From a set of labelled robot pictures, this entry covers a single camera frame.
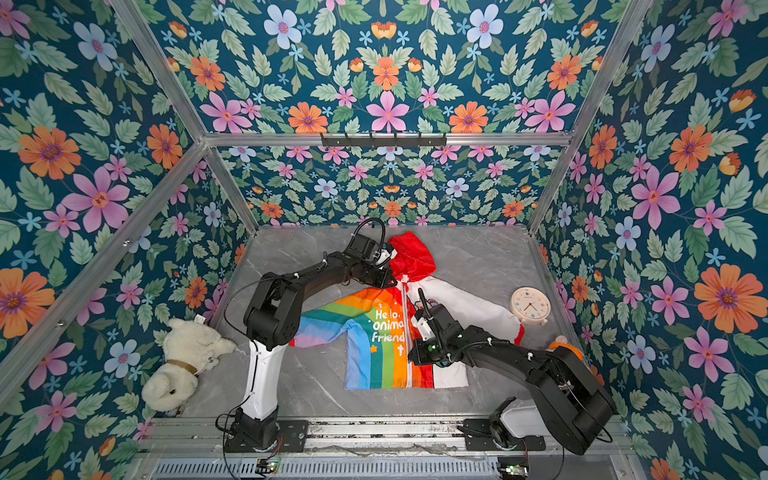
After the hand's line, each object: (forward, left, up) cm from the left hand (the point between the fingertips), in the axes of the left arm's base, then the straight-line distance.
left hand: (399, 278), depth 97 cm
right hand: (-24, -2, -2) cm, 24 cm away
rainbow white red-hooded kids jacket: (-13, +15, -2) cm, 20 cm away
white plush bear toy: (-20, +59, +3) cm, 62 cm away
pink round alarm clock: (-11, -42, -4) cm, 44 cm away
